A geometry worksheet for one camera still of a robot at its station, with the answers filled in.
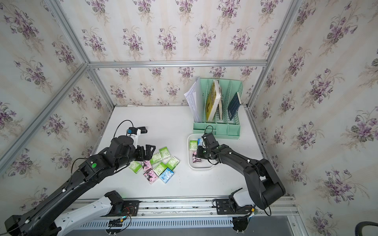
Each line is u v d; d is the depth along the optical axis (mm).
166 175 819
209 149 688
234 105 1051
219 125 1037
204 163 870
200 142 956
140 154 604
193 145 933
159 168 839
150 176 818
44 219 385
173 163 862
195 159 860
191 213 729
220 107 1012
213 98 930
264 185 425
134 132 604
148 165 859
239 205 614
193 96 898
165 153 905
